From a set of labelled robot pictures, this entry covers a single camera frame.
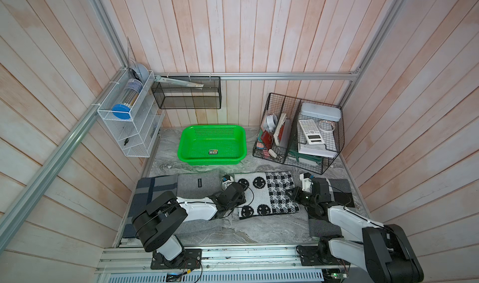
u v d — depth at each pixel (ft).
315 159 3.05
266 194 2.88
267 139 3.51
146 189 2.97
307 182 2.68
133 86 2.53
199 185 2.96
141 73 2.79
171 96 3.49
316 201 2.29
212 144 3.66
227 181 2.68
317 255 2.37
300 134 2.94
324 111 3.18
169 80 3.01
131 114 2.30
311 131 2.90
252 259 2.44
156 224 1.46
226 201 2.24
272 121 3.63
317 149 2.82
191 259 2.41
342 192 2.97
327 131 2.97
